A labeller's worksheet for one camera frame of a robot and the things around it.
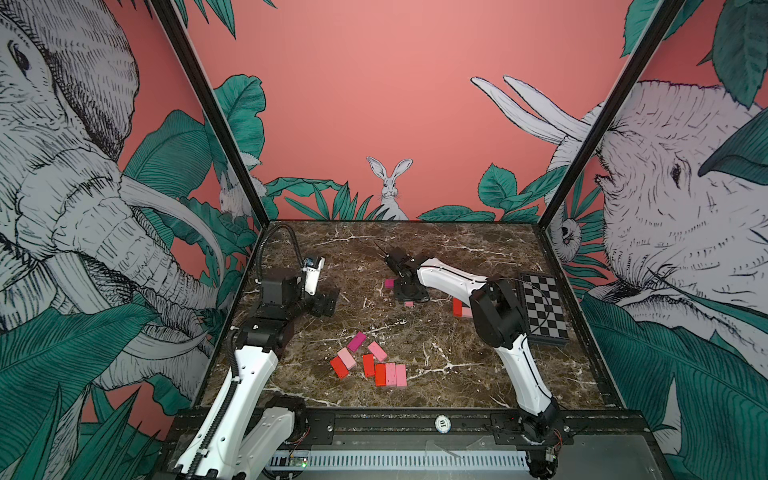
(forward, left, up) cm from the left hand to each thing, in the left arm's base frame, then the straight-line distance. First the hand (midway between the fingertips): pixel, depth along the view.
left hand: (324, 280), depth 77 cm
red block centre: (-16, -11, -21) cm, 28 cm away
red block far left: (-16, -2, -21) cm, 27 cm away
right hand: (+8, -22, -21) cm, 31 cm away
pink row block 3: (-19, -20, -20) cm, 34 cm away
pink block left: (-13, -5, -21) cm, 25 cm away
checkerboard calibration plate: (-2, -67, -18) cm, 69 cm away
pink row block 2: (-19, -17, -20) cm, 33 cm away
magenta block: (-9, -7, -21) cm, 24 cm away
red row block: (-19, -14, -21) cm, 32 cm away
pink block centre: (-12, -14, -21) cm, 28 cm away
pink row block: (+3, -24, -21) cm, 32 cm away
